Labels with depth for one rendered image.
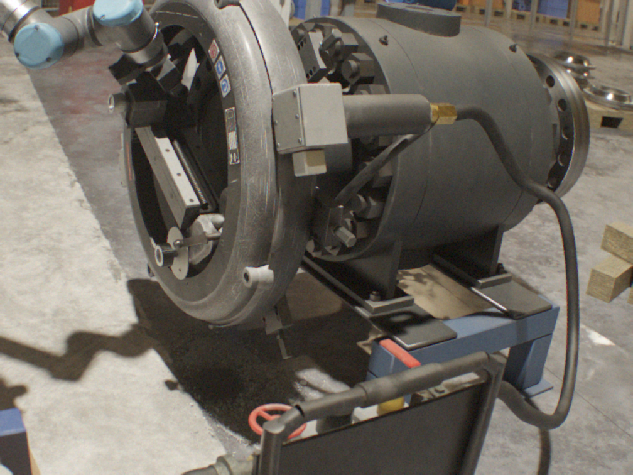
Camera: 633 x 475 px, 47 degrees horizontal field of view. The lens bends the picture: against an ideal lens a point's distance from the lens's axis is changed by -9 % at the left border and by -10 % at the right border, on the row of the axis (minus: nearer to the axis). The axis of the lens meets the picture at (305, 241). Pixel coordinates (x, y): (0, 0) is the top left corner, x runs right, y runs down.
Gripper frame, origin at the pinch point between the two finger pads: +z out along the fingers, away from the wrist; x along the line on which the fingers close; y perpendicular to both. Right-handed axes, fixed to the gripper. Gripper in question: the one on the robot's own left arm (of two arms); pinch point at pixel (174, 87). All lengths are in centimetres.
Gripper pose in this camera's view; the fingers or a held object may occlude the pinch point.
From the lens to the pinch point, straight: 178.0
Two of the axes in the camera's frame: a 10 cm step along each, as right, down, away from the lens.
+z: 2.4, 3.6, 9.0
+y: 7.8, -6.3, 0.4
